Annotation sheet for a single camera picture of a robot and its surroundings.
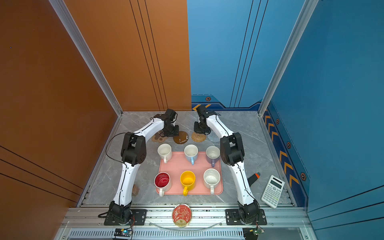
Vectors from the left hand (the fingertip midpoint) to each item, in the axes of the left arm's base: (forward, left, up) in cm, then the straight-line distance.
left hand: (178, 133), depth 106 cm
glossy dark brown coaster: (-4, -3, -1) cm, 5 cm away
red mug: (-35, +5, +1) cm, 35 cm away
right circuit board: (-58, -40, -2) cm, 70 cm away
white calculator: (-39, -56, 0) cm, 68 cm away
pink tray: (-22, -2, -4) cm, 22 cm away
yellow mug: (-33, -9, 0) cm, 34 cm away
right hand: (-1, -13, +3) cm, 13 cm away
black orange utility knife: (-33, -46, +1) cm, 56 cm away
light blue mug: (-18, -10, +4) cm, 21 cm away
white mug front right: (-33, -22, 0) cm, 40 cm away
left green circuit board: (-58, +21, -3) cm, 62 cm away
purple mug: (-17, -24, +1) cm, 29 cm away
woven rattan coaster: (-3, -15, -1) cm, 15 cm away
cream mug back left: (-18, +6, +4) cm, 19 cm away
